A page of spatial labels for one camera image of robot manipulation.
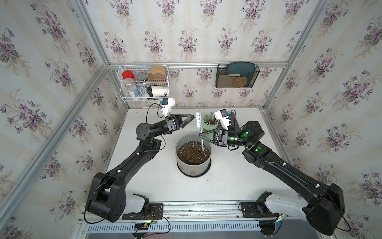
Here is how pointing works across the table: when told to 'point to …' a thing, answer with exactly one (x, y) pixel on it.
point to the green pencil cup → (210, 123)
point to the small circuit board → (141, 226)
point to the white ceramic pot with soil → (193, 155)
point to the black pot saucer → (193, 175)
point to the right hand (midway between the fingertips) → (204, 137)
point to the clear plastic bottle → (130, 87)
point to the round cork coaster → (239, 82)
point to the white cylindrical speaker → (157, 91)
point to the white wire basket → (139, 82)
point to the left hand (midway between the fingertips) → (195, 123)
